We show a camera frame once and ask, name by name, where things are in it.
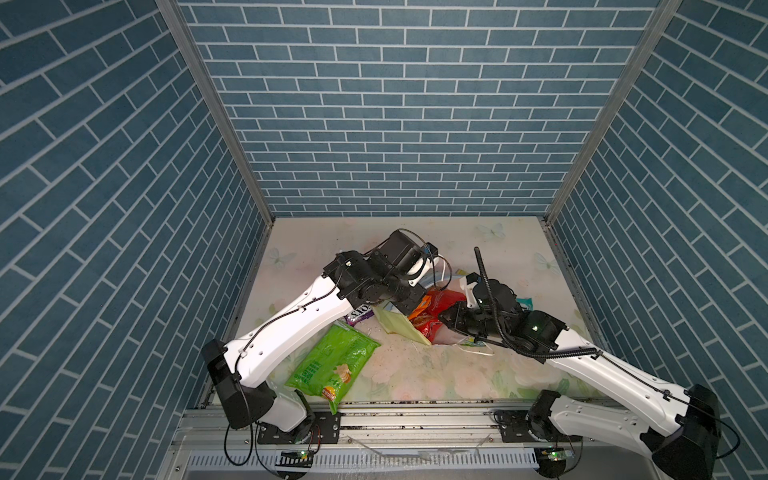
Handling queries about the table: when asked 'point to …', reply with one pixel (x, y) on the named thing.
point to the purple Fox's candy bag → (359, 313)
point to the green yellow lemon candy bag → (472, 343)
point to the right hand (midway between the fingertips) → (432, 312)
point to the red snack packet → (428, 321)
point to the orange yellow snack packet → (421, 306)
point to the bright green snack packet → (328, 369)
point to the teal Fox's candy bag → (526, 303)
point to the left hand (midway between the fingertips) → (419, 294)
